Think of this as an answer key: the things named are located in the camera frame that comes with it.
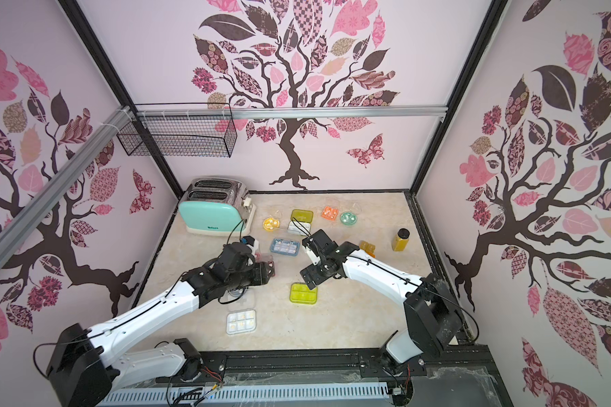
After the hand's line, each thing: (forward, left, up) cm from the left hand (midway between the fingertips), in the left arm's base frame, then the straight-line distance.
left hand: (269, 276), depth 80 cm
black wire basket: (+50, +26, +22) cm, 61 cm away
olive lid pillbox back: (+33, -10, -13) cm, 37 cm away
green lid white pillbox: (-1, -10, -11) cm, 15 cm away
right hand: (+4, -16, -4) cm, 17 cm away
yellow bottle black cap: (+17, -48, -5) cm, 51 cm away
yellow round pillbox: (+29, +3, -11) cm, 31 cm away
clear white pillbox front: (-9, +10, -12) cm, 18 cm away
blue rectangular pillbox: (+18, -3, -12) cm, 22 cm away
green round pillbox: (+33, -31, -12) cm, 47 cm away
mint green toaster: (+27, +22, +3) cm, 35 cm away
